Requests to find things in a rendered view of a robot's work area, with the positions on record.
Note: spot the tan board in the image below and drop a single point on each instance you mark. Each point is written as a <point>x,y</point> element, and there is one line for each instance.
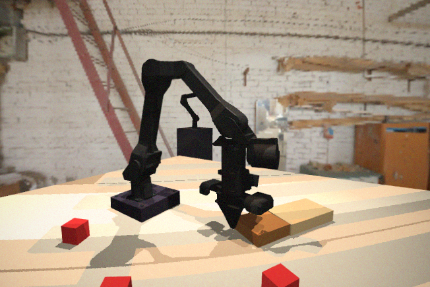
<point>302,215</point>

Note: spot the orange square block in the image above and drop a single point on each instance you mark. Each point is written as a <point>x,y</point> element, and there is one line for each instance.
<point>262,229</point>

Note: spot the red block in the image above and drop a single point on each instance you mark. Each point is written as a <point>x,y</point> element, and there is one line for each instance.
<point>118,281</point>
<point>75,231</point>
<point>279,276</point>

